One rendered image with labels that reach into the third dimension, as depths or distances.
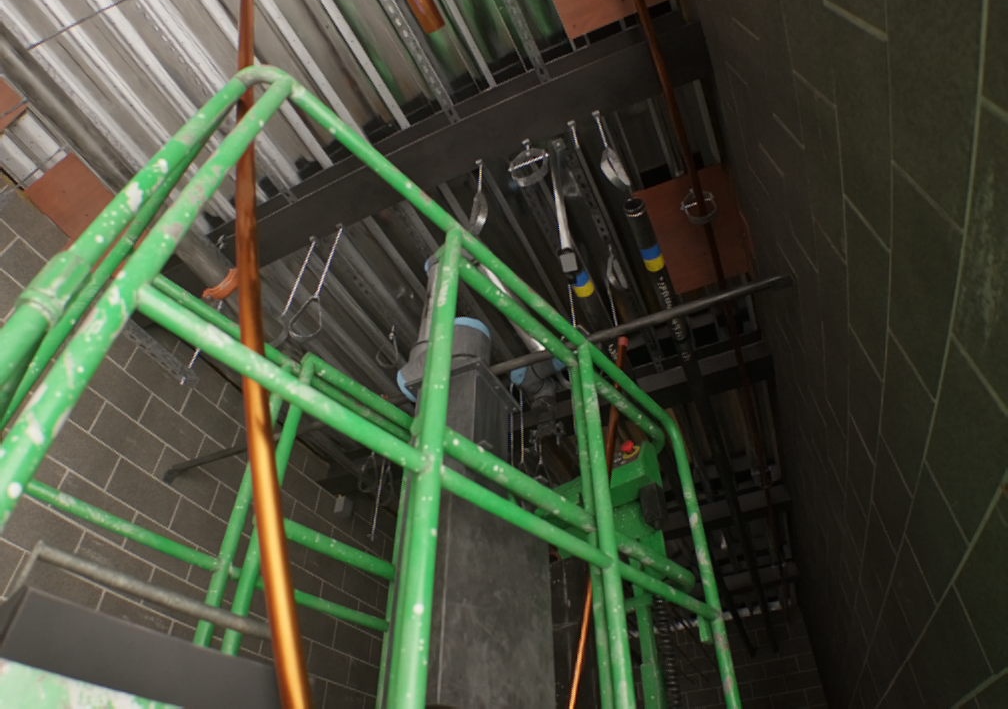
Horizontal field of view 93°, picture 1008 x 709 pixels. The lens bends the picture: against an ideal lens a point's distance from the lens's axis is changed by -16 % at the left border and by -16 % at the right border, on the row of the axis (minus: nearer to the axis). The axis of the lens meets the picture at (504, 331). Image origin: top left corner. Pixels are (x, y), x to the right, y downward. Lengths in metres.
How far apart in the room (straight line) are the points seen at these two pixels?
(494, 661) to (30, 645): 0.60
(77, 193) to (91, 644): 2.72
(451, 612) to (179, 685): 0.38
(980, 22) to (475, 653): 1.00
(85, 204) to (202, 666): 2.75
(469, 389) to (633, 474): 0.55
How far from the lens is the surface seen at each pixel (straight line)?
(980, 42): 0.76
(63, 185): 3.27
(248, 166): 1.06
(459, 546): 0.93
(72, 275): 0.73
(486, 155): 2.23
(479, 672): 0.91
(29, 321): 0.69
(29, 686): 0.53
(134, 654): 0.73
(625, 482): 1.72
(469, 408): 1.48
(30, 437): 0.57
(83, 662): 0.72
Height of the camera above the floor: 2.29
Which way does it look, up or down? 46 degrees up
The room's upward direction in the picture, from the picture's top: straight up
